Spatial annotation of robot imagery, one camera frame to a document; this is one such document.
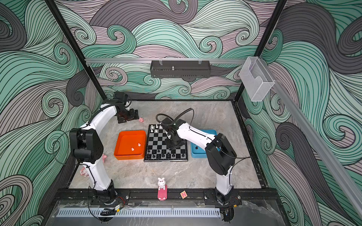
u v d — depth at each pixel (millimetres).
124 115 787
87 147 505
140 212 697
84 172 795
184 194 731
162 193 738
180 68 956
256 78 788
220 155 470
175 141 724
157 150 892
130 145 933
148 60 934
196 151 921
